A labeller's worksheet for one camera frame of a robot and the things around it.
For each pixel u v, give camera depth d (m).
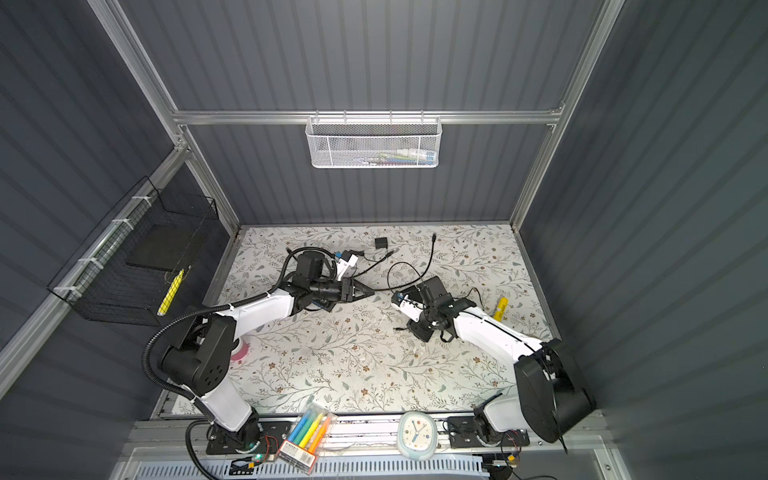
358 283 0.80
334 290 0.78
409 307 0.77
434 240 1.16
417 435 0.72
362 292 0.85
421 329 0.77
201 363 0.47
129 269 0.72
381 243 1.16
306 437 0.73
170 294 0.68
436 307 0.67
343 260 0.82
